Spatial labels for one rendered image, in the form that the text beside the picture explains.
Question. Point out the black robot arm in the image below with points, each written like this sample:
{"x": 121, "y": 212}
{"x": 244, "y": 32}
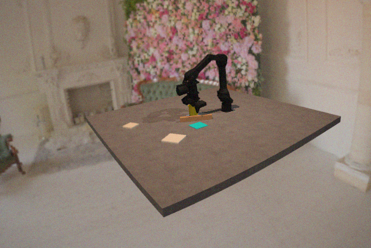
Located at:
{"x": 189, "y": 83}

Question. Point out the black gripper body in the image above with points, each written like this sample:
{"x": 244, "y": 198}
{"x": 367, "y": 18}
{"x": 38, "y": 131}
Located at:
{"x": 196, "y": 100}

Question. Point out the peach square tile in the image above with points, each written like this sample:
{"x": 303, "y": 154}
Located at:
{"x": 174, "y": 138}

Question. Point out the tan square tile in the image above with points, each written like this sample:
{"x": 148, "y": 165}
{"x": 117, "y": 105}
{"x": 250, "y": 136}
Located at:
{"x": 130, "y": 125}

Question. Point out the orange wooden bar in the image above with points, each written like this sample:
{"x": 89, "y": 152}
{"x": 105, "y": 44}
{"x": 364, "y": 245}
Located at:
{"x": 195, "y": 118}

